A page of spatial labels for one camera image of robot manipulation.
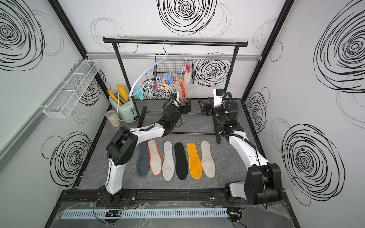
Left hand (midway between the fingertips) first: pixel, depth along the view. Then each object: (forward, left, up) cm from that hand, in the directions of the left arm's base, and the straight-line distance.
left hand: (186, 99), depth 88 cm
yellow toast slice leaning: (+4, +48, -5) cm, 49 cm away
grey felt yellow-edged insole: (-32, -15, -23) cm, 43 cm away
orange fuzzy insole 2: (-33, -7, -24) cm, 41 cm away
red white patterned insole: (+2, +2, +4) cm, 5 cm away
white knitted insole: (+7, 0, +10) cm, 12 cm away
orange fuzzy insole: (-34, +9, -24) cm, 42 cm away
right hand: (-8, -10, +9) cm, 16 cm away
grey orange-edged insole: (-31, +17, -24) cm, 43 cm away
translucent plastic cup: (-5, +50, -15) cm, 52 cm away
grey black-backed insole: (-30, +2, -24) cm, 38 cm away
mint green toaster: (-3, +40, -12) cm, 42 cm away
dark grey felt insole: (-30, +25, -23) cm, 46 cm away
